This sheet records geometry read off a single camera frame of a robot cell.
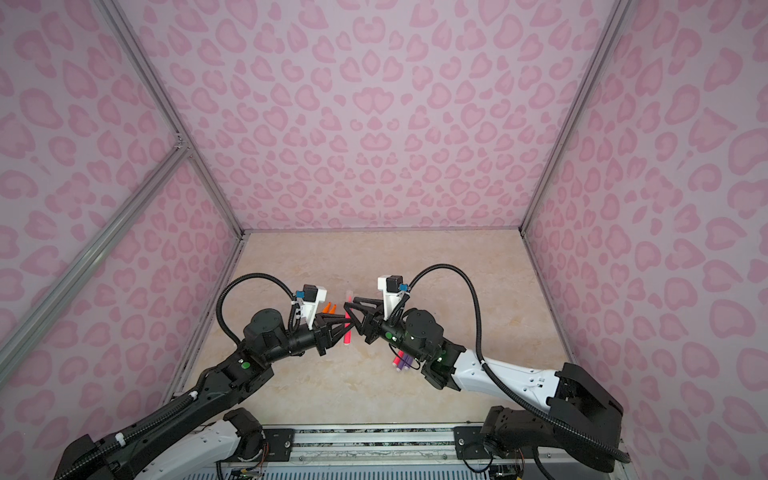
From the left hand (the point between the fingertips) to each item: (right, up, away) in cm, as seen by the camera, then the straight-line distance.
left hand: (354, 319), depth 69 cm
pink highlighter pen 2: (+10, -15, +17) cm, 25 cm away
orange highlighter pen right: (-4, +3, -3) cm, 6 cm away
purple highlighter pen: (+12, -16, +17) cm, 26 cm away
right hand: (-1, +4, -2) cm, 4 cm away
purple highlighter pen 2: (+13, -15, +17) cm, 27 cm away
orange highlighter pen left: (-6, +3, -4) cm, 8 cm away
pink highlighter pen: (-2, -3, 0) cm, 3 cm away
